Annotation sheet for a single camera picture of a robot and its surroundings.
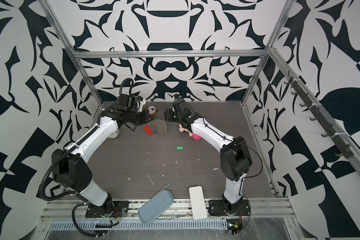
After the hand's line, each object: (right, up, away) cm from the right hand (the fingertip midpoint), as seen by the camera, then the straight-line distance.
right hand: (167, 111), depth 86 cm
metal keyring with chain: (-4, -5, 0) cm, 6 cm away
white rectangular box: (+16, -43, -14) cm, 48 cm away
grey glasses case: (-2, -44, -11) cm, 46 cm away
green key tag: (+7, -23, +11) cm, 26 cm away
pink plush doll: (+16, -15, +10) cm, 24 cm away
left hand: (-6, -2, -4) cm, 8 cm away
